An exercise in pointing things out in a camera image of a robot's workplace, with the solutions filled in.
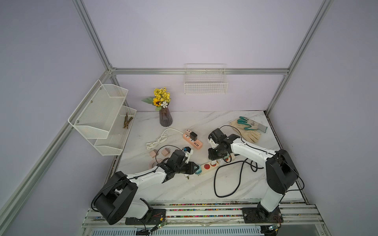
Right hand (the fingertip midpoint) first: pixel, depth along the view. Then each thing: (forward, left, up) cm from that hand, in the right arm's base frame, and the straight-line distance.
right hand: (213, 158), depth 90 cm
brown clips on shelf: (+23, +57, +11) cm, 62 cm away
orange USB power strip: (+12, +10, -1) cm, 16 cm away
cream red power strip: (-4, +4, -2) cm, 6 cm away
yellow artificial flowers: (+31, +33, +23) cm, 51 cm away
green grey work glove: (+29, -35, -3) cm, 45 cm away
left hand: (-7, +11, +1) cm, 13 cm away
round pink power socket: (0, +38, -4) cm, 38 cm away
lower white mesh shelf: (+13, +60, +9) cm, 62 cm away
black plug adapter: (+16, +12, +2) cm, 20 cm away
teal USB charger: (-9, +10, +1) cm, 13 cm away
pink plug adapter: (+6, +39, -3) cm, 40 cm away
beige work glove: (+20, -30, -4) cm, 36 cm away
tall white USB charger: (-3, 0, 0) cm, 3 cm away
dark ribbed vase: (+32, +33, +4) cm, 46 cm away
